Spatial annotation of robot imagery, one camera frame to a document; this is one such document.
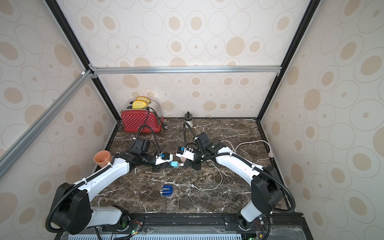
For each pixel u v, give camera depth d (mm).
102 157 921
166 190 820
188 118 1072
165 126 1126
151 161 670
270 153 994
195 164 714
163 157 666
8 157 507
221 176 883
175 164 773
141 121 1029
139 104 1025
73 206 407
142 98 1058
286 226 739
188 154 700
